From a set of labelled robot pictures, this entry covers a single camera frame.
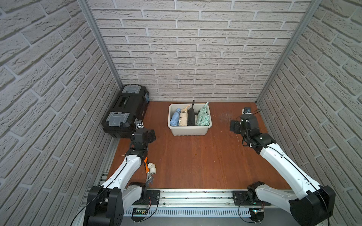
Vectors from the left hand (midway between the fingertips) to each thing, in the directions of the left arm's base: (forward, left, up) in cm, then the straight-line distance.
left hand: (145, 129), depth 86 cm
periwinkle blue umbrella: (+8, -18, -1) cm, 20 cm away
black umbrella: (+9, -29, -2) cm, 31 cm away
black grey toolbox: (+17, +13, +3) cm, 22 cm away
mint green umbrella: (+8, -37, +3) cm, 38 cm away
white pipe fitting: (-21, -6, -11) cm, 24 cm away
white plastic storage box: (+3, -28, -7) cm, 29 cm away
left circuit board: (-41, -1, -17) cm, 44 cm away
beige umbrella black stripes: (+11, -24, -1) cm, 27 cm away
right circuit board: (-43, -62, -13) cm, 76 cm away
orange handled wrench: (-26, -5, -13) cm, 29 cm away
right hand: (-1, -58, +9) cm, 59 cm away
